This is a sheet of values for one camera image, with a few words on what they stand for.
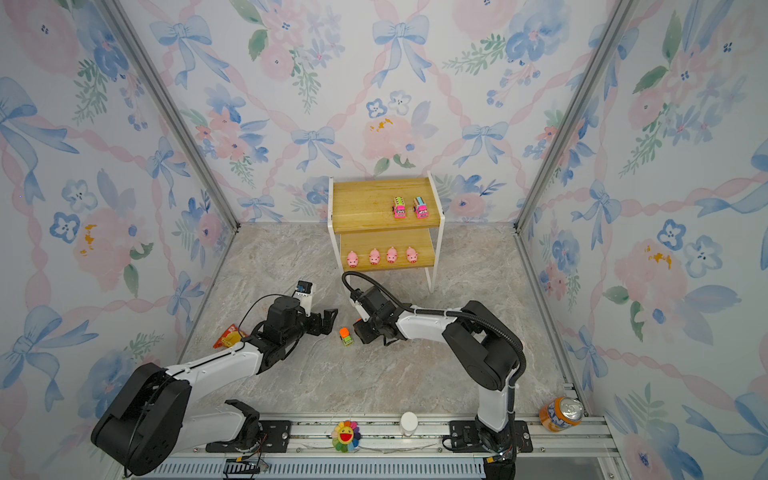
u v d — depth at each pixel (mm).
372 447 735
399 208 750
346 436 735
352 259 876
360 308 765
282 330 675
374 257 878
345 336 885
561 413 680
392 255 876
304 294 775
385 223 764
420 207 760
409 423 701
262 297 732
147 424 415
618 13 690
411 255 879
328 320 807
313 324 785
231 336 882
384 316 720
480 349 482
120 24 701
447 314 536
